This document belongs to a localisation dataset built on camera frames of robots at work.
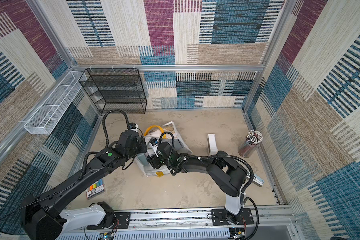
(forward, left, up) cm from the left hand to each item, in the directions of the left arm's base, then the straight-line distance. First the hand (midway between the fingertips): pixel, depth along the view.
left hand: (145, 140), depth 79 cm
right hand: (-3, -3, -14) cm, 15 cm away
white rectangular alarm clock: (+6, -38, -14) cm, 41 cm away
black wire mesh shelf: (+45, +26, 0) cm, 52 cm away
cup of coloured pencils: (+2, -58, -3) cm, 58 cm away
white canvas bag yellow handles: (+1, -5, +3) cm, 6 cm away
